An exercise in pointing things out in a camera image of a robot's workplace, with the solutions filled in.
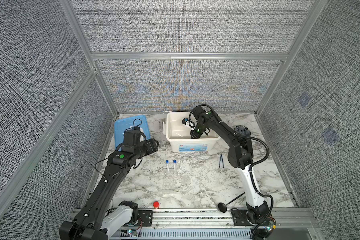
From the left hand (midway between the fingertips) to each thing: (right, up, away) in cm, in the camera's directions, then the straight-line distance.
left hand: (154, 144), depth 77 cm
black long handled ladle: (+36, -32, -1) cm, 48 cm away
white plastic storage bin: (+13, +4, +28) cm, 31 cm away
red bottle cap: (+1, -30, -1) cm, 31 cm away
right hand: (+23, +4, +22) cm, 32 cm away
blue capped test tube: (+11, -9, -1) cm, 14 cm away
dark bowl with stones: (+57, +7, +27) cm, 64 cm away
